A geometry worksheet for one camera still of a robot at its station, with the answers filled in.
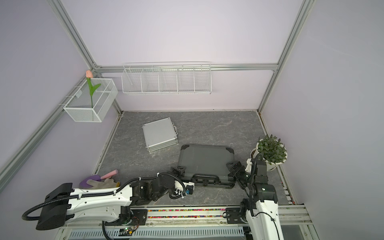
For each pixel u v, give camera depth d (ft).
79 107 2.56
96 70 3.08
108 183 2.77
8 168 1.67
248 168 2.29
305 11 2.32
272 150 2.57
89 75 2.78
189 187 2.07
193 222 2.42
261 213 1.61
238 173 2.23
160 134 3.26
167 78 3.26
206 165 2.58
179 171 2.20
